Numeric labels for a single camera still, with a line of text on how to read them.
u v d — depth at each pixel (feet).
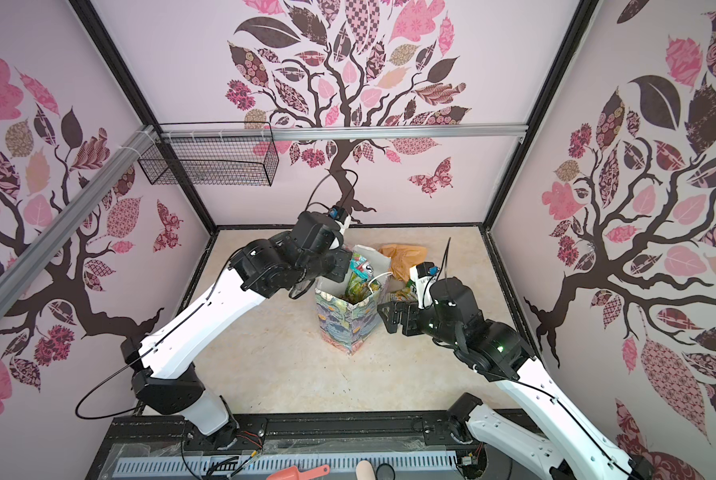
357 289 3.02
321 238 1.54
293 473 2.22
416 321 1.85
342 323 2.47
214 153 3.11
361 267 2.21
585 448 1.26
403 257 3.29
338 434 2.46
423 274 1.87
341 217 1.84
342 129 3.05
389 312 1.86
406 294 3.20
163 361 1.32
